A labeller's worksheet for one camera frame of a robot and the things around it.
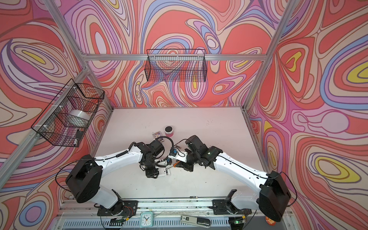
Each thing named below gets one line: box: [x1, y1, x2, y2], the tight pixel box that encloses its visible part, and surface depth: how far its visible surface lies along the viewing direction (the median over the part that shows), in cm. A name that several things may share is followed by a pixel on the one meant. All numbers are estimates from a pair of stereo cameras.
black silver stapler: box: [180, 215, 212, 229], surface depth 69 cm
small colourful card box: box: [151, 130, 165, 143], surface depth 103 cm
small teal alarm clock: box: [139, 211, 154, 228], surface depth 70 cm
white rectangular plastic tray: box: [158, 167, 172, 177], surface depth 85 cm
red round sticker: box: [264, 216, 276, 226], surface depth 71 cm
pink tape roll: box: [164, 125, 174, 138], surface depth 101 cm
